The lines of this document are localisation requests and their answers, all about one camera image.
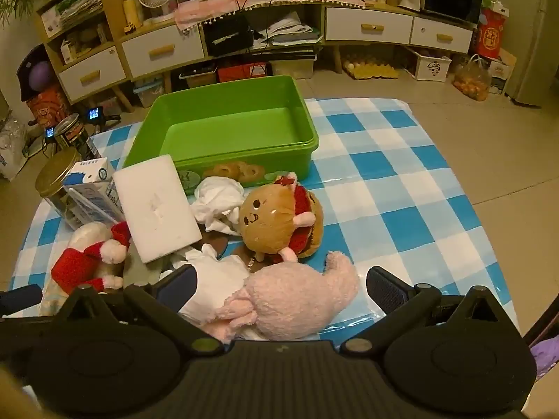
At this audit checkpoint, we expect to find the yellow bottle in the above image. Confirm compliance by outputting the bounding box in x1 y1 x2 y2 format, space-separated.
123 0 143 28

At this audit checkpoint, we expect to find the green plastic bin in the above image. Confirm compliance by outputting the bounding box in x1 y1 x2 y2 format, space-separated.
124 75 320 196

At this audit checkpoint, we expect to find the brown burger cat plush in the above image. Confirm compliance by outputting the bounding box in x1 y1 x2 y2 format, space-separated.
238 172 326 265

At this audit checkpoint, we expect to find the bag of oranges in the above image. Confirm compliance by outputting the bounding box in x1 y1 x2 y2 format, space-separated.
453 54 492 102

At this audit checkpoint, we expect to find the tin can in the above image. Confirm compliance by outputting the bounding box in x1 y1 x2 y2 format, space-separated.
53 113 102 161

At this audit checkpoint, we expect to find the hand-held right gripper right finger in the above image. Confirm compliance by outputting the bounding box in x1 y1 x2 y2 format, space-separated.
340 265 523 355

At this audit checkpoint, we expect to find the pink plush toy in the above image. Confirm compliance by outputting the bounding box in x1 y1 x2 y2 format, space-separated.
198 251 360 344

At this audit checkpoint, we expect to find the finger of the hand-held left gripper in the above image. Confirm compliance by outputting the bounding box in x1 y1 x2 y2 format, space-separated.
0 285 44 316

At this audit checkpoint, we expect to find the grey towel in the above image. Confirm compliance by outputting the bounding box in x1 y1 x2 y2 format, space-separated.
122 251 186 289

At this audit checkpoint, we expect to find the white plush with red scarf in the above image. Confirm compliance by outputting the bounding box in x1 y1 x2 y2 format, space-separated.
51 221 132 291

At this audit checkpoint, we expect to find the pile of books on shelf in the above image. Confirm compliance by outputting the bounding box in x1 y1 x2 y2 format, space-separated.
56 0 106 31

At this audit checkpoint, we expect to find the grey refrigerator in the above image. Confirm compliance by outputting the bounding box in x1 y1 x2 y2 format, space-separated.
503 0 559 108

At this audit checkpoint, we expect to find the blue lidded storage bin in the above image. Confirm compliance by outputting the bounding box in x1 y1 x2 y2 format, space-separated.
132 76 169 108

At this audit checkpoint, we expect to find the white cabinet drawer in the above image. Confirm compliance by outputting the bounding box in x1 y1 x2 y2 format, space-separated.
411 17 474 55
58 46 128 97
325 7 414 45
121 24 206 80

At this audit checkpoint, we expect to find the brown cloth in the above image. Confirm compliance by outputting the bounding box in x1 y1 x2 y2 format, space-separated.
202 232 263 271

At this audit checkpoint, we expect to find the cardboard box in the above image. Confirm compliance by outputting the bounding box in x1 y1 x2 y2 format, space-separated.
489 48 518 95

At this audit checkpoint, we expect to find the egg tray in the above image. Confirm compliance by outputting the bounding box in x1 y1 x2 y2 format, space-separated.
343 54 401 80

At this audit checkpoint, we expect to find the white foam block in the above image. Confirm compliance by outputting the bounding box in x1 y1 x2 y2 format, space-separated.
112 155 204 265

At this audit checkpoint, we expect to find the red gift bag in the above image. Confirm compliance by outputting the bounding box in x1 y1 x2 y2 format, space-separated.
476 6 510 60

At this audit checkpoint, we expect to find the white plastic bag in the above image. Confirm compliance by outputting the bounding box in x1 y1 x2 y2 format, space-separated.
0 118 32 181

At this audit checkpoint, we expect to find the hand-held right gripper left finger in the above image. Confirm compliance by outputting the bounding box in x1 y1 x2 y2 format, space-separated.
56 265 224 357

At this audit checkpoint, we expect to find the blue checked tablecloth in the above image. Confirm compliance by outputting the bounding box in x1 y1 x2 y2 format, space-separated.
13 96 497 346

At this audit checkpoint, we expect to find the dark storage box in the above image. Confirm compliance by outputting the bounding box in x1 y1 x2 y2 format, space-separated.
177 67 218 93

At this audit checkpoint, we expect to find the stack of papers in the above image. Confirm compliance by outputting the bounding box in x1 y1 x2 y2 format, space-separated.
253 11 325 50

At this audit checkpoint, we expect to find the black box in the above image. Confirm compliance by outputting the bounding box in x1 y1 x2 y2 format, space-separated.
202 15 255 58

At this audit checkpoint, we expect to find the white cutout basket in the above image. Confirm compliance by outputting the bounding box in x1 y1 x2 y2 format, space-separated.
404 46 452 83

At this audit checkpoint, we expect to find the purple cloth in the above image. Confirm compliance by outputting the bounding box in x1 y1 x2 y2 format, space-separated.
528 339 559 381

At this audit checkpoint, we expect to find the wooden tv cabinet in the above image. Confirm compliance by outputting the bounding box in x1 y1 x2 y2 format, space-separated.
118 0 476 97

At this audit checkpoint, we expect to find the red patterned box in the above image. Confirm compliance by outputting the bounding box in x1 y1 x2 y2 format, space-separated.
26 85 73 128

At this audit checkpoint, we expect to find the clear storage box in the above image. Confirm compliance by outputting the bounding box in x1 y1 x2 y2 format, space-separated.
268 54 316 80

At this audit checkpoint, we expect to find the purple ball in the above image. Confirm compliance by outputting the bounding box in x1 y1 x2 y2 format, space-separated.
30 61 53 87

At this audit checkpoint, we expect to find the glass jar with gold lid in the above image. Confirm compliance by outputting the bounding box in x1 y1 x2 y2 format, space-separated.
35 147 85 231

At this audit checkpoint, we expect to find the blue and white milk carton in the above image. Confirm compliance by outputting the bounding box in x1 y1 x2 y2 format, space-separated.
63 157 126 228

